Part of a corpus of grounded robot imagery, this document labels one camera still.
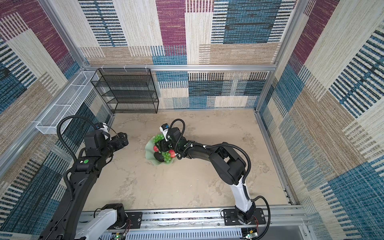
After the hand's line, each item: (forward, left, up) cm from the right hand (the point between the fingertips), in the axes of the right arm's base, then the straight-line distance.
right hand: (160, 142), depth 91 cm
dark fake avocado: (-7, +1, -4) cm, 8 cm away
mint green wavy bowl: (-5, +7, -5) cm, 10 cm away
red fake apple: (-1, +4, -5) cm, 7 cm away
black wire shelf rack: (+41, +27, +8) cm, 50 cm away
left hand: (-4, +17, +16) cm, 24 cm away
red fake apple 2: (-6, -7, -3) cm, 10 cm away
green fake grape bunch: (-8, -4, -3) cm, 9 cm away
